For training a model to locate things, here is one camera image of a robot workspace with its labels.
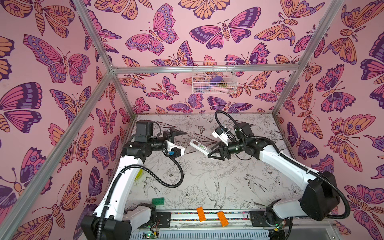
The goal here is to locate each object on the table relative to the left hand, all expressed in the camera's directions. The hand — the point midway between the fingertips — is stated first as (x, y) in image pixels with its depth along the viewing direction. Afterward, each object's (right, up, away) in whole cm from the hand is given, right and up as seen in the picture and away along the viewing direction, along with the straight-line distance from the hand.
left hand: (183, 136), depth 69 cm
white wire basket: (+18, +36, +28) cm, 49 cm away
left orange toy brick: (+8, -40, +6) cm, 41 cm away
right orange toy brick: (+19, -41, +3) cm, 46 cm away
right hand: (+13, -8, +4) cm, 16 cm away
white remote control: (+10, -6, +3) cm, 12 cm away
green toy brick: (-14, -35, +11) cm, 40 cm away
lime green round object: (-26, -22, +17) cm, 38 cm away
